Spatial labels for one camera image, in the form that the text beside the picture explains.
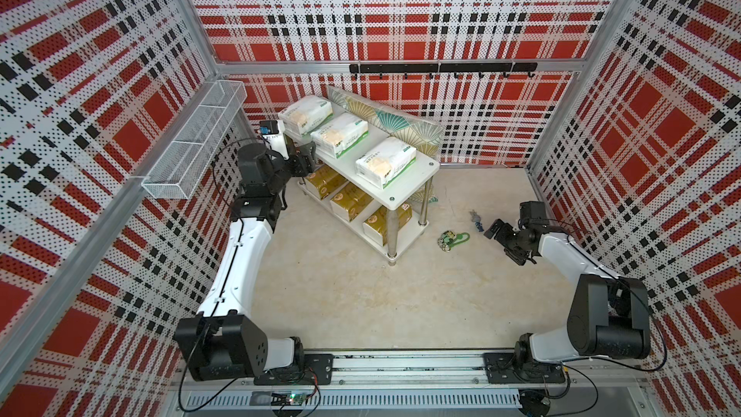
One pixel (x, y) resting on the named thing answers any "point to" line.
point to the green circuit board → (286, 399)
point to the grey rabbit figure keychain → (477, 219)
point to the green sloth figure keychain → (449, 238)
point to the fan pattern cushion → (424, 134)
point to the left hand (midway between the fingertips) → (307, 145)
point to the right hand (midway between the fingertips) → (497, 239)
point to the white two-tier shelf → (353, 179)
